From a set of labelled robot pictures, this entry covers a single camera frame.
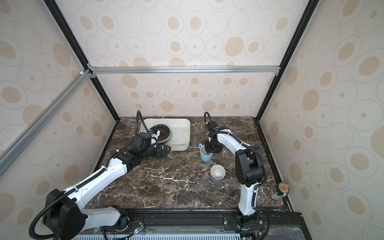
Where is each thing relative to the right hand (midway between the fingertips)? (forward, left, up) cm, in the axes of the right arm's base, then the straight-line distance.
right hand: (210, 150), depth 94 cm
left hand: (-5, +25, +14) cm, 29 cm away
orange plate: (+12, +29, -3) cm, 31 cm away
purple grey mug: (-13, -3, -4) cm, 15 cm away
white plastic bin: (+23, +21, -5) cm, 32 cm away
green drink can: (-27, -32, +3) cm, 42 cm away
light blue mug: (-5, +3, 0) cm, 6 cm away
